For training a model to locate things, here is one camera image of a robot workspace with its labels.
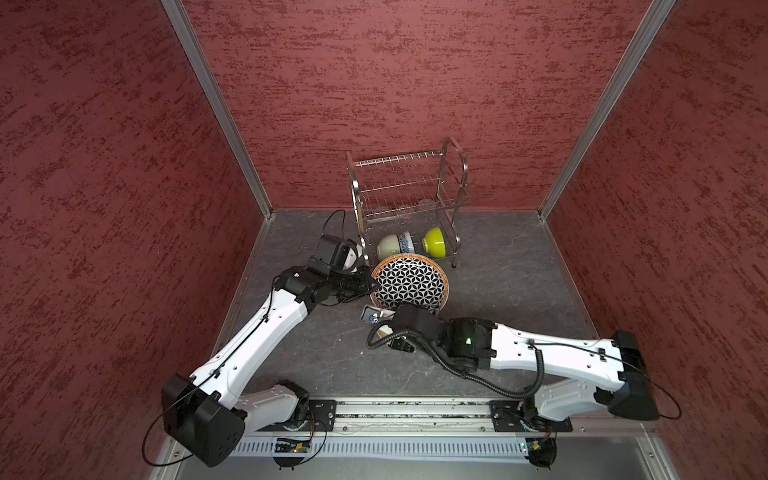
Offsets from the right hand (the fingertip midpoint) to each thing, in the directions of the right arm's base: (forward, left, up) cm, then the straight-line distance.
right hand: (391, 315), depth 70 cm
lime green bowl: (+30, -15, -10) cm, 35 cm away
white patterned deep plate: (+11, -5, -1) cm, 12 cm away
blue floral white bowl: (+28, -6, -7) cm, 29 cm away
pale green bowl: (+28, +1, -8) cm, 29 cm away
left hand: (+6, +3, 0) cm, 7 cm away
